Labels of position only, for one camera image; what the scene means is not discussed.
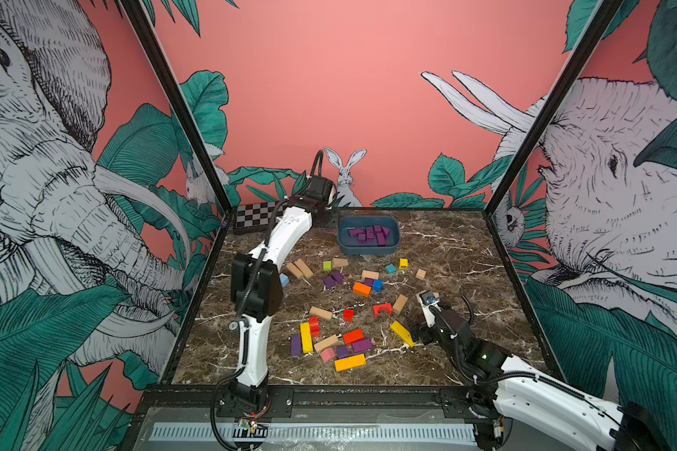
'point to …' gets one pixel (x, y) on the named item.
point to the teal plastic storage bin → (354, 246)
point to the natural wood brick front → (325, 342)
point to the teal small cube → (390, 269)
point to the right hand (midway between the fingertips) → (416, 306)
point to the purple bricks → (330, 281)
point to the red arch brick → (376, 308)
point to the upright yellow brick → (307, 337)
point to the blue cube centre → (377, 285)
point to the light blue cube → (284, 280)
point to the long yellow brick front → (350, 362)
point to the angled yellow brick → (403, 333)
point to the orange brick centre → (362, 288)
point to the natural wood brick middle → (321, 312)
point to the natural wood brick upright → (400, 303)
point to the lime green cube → (327, 266)
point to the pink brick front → (327, 354)
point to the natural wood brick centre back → (369, 274)
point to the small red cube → (348, 315)
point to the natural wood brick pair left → (300, 269)
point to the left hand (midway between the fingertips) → (334, 214)
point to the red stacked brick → (315, 326)
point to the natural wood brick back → (339, 262)
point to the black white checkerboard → (257, 217)
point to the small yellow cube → (403, 262)
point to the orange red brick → (354, 336)
